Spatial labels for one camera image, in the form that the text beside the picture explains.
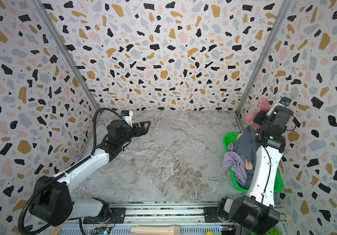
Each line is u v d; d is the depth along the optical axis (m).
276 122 0.49
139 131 0.72
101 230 0.70
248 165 0.82
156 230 0.68
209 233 0.65
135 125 0.71
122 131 0.65
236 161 0.83
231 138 0.97
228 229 0.72
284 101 0.56
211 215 0.74
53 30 0.77
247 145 0.89
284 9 0.72
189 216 0.76
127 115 0.71
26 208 0.35
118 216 0.73
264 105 0.71
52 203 0.40
